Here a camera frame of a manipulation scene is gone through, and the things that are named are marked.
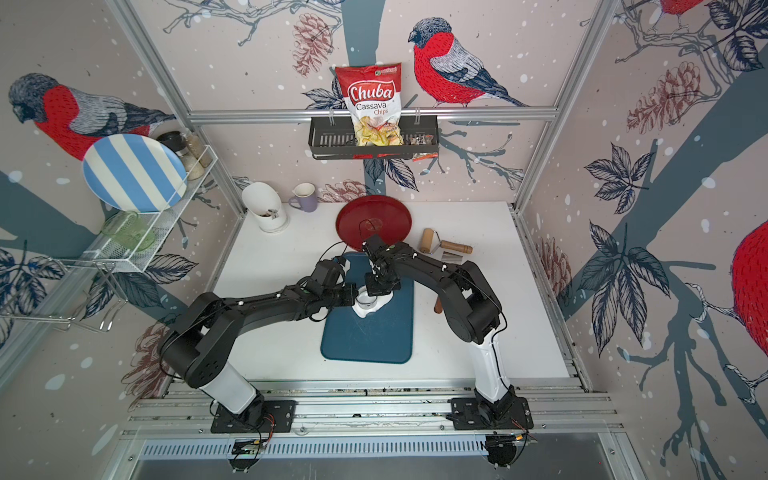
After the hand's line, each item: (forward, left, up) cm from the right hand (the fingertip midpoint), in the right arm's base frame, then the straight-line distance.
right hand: (373, 291), depth 94 cm
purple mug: (+37, +29, +6) cm, 47 cm away
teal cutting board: (-13, -4, -3) cm, 14 cm away
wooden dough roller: (+21, -19, -1) cm, 29 cm away
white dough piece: (-2, -3, -1) cm, 4 cm away
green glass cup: (-3, +57, +32) cm, 65 cm away
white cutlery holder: (+33, +45, +5) cm, 56 cm away
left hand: (0, +3, +2) cm, 3 cm away
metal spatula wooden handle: (-6, -20, +3) cm, 21 cm away
